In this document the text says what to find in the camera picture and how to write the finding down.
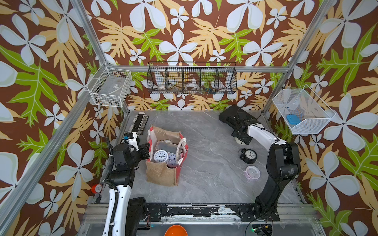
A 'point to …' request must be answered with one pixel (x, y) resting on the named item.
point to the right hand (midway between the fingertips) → (238, 136)
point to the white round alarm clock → (161, 156)
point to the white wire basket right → (302, 110)
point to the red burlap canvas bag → (158, 173)
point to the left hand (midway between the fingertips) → (149, 142)
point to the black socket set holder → (139, 124)
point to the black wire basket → (192, 77)
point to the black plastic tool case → (235, 110)
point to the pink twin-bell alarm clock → (172, 161)
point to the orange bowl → (176, 230)
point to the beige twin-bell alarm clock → (239, 141)
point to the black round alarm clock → (248, 156)
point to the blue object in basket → (293, 119)
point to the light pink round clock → (252, 173)
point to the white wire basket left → (110, 86)
